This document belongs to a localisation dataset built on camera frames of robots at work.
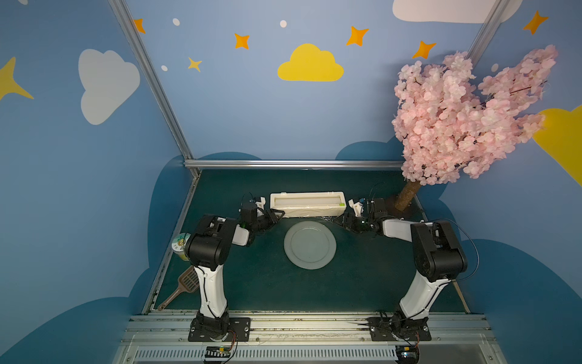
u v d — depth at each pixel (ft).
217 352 2.40
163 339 2.45
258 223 2.87
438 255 1.67
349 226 2.90
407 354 2.40
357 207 3.05
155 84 2.82
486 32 2.41
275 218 3.02
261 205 3.12
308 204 3.25
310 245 3.07
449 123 2.22
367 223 2.78
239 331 2.46
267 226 3.02
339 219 3.04
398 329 2.22
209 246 1.74
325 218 3.41
